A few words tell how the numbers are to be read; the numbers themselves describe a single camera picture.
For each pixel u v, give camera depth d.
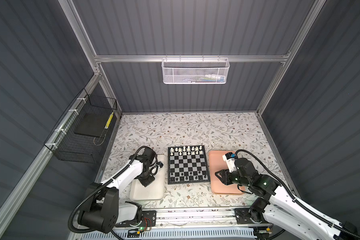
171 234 0.77
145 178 0.74
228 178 0.68
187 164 0.91
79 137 0.72
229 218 0.75
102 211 0.41
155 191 0.84
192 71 1.24
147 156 0.73
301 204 0.47
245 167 0.57
